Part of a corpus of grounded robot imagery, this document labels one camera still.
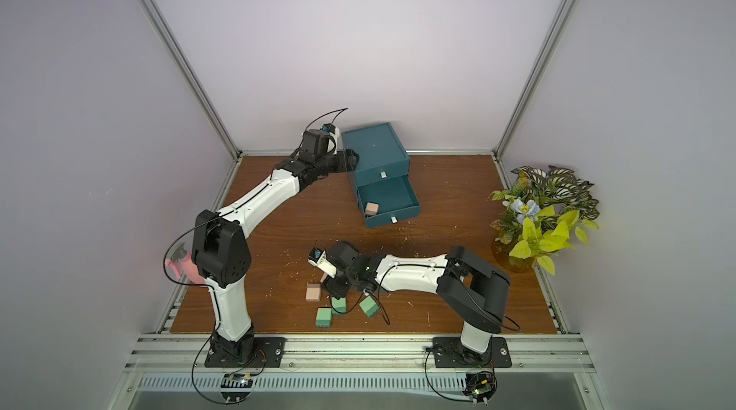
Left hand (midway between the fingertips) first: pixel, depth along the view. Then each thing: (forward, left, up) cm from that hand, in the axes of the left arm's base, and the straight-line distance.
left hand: (354, 155), depth 89 cm
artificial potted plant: (-24, -49, +5) cm, 55 cm away
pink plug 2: (-36, +11, -21) cm, 43 cm away
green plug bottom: (-43, +7, -21) cm, 48 cm away
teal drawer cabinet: (-5, -9, -4) cm, 11 cm away
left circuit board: (-59, +28, -26) cm, 70 cm away
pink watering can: (-32, +47, -15) cm, 59 cm away
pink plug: (-12, -5, -13) cm, 18 cm away
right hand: (-31, +7, -17) cm, 36 cm away
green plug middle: (-40, +3, -21) cm, 45 cm away
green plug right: (-41, -6, -19) cm, 45 cm away
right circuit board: (-58, -34, -24) cm, 71 cm away
